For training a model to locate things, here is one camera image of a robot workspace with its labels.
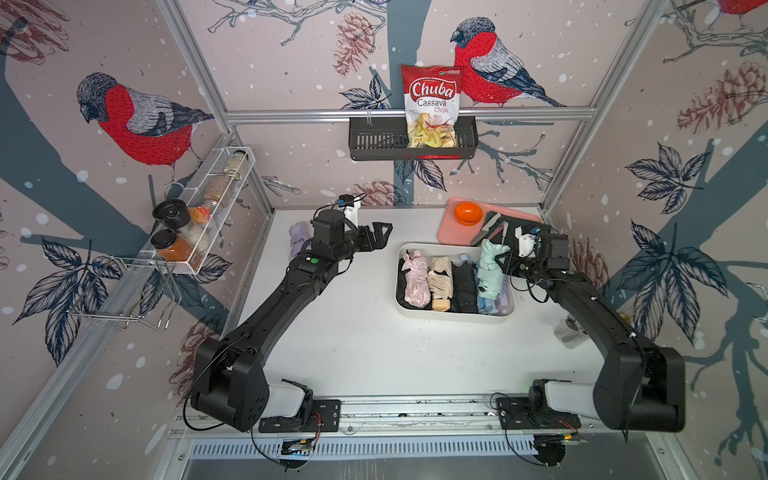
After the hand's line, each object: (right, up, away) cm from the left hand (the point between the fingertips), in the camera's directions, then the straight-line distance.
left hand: (385, 221), depth 78 cm
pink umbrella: (+9, -18, +8) cm, 22 cm away
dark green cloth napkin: (+45, -3, +35) cm, 57 cm away
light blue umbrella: (+30, -26, +11) cm, 41 cm away
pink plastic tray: (+25, -3, +34) cm, 42 cm away
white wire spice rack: (-42, -4, -11) cm, 44 cm away
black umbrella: (+24, -20, +9) cm, 32 cm away
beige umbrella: (+17, -18, +11) cm, 27 cm away
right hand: (+34, -10, +10) cm, 36 cm away
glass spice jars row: (-44, +9, -1) cm, 45 cm away
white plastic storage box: (+23, -10, +25) cm, 36 cm away
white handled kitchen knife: (+38, -2, +36) cm, 52 cm away
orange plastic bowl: (+32, +4, +36) cm, 48 cm away
